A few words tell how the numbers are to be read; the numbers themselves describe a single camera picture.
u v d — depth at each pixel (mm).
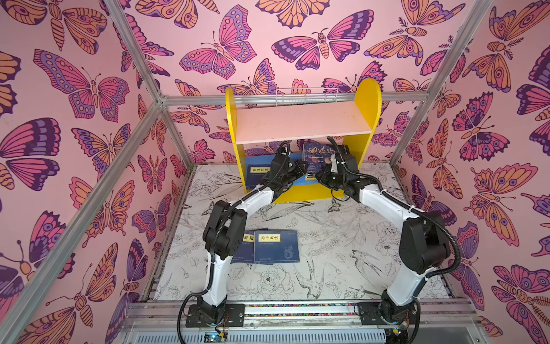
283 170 758
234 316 733
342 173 710
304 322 730
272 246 858
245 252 863
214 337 725
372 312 733
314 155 945
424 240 475
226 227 556
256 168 975
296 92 943
